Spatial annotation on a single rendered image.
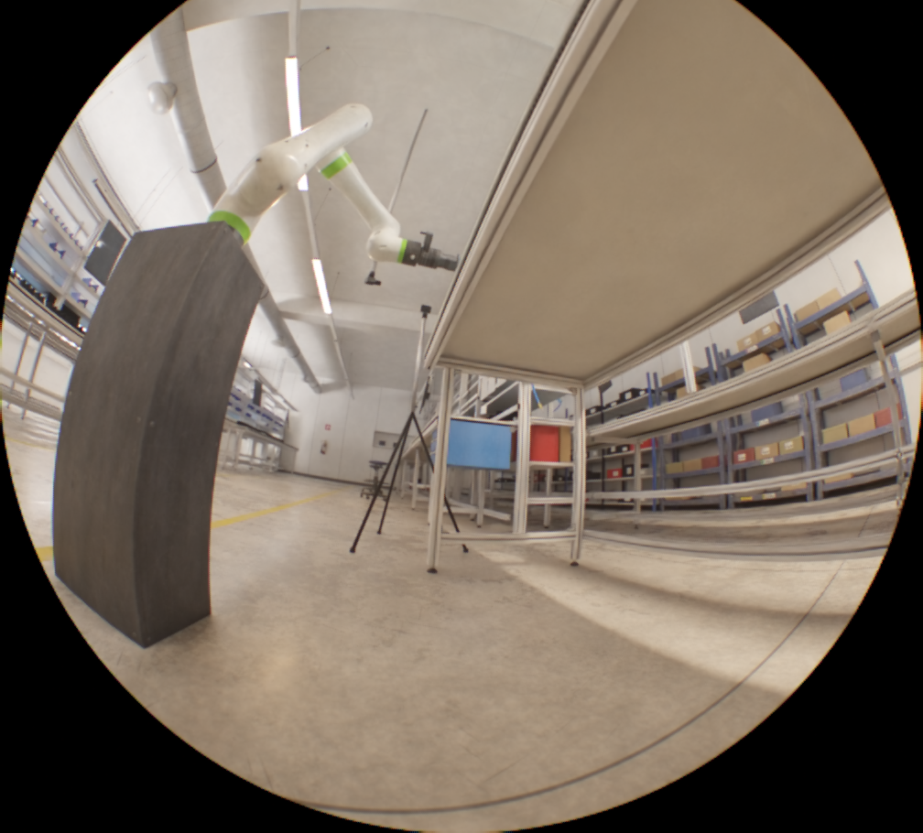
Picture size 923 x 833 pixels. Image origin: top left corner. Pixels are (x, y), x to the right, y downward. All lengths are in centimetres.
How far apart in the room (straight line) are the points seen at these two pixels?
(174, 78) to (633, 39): 377
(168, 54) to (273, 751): 410
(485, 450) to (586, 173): 218
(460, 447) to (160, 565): 220
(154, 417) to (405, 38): 341
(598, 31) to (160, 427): 89
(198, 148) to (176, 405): 381
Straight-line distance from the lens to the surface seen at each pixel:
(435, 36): 350
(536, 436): 278
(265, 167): 77
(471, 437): 253
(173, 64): 394
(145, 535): 64
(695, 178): 80
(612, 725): 61
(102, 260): 374
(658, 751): 58
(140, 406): 61
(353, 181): 122
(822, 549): 103
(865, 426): 400
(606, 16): 56
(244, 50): 420
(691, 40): 67
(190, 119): 413
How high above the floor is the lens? 40
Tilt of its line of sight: 20 degrees up
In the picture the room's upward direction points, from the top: 4 degrees clockwise
